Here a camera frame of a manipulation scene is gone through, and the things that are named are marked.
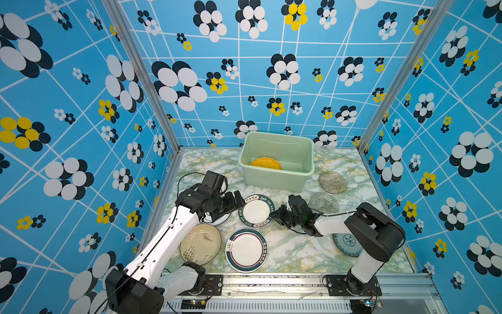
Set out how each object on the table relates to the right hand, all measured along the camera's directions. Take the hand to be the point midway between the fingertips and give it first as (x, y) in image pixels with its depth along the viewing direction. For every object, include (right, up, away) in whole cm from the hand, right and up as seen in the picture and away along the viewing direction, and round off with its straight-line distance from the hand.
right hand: (270, 213), depth 90 cm
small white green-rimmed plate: (-6, 0, +3) cm, 7 cm away
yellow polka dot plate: (-1, +24, +22) cm, 33 cm away
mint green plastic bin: (+15, +29, +15) cm, 36 cm away
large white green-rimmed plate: (-11, -13, -9) cm, 19 cm away
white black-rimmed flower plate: (-24, +3, -22) cm, 32 cm away
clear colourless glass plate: (+42, +4, +7) cm, 43 cm away
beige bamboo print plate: (-30, -12, -7) cm, 33 cm away
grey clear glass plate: (+28, +4, +7) cm, 29 cm away
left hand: (-13, +7, -14) cm, 20 cm away
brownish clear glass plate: (+35, +13, +15) cm, 40 cm away
